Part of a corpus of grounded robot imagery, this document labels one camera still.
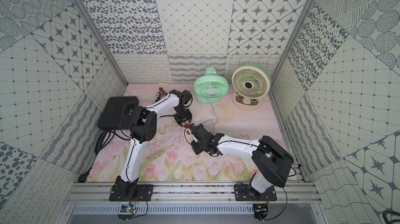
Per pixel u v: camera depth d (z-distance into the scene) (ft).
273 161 1.45
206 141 2.13
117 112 3.17
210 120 3.31
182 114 2.87
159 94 3.62
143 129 2.01
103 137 3.13
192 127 2.54
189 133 2.98
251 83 2.92
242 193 2.40
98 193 2.45
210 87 3.02
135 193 2.30
